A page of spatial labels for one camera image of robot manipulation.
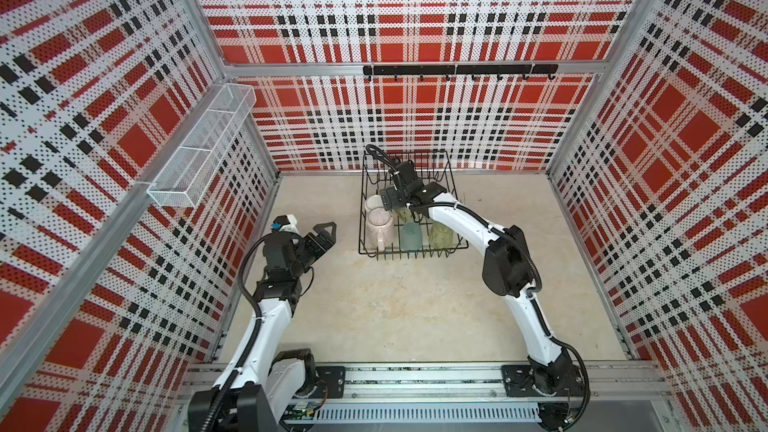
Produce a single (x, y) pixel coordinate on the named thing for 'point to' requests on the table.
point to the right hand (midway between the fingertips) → (400, 190)
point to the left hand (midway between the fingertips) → (329, 235)
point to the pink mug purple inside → (380, 229)
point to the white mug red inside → (373, 201)
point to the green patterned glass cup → (405, 214)
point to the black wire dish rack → (395, 220)
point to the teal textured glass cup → (411, 236)
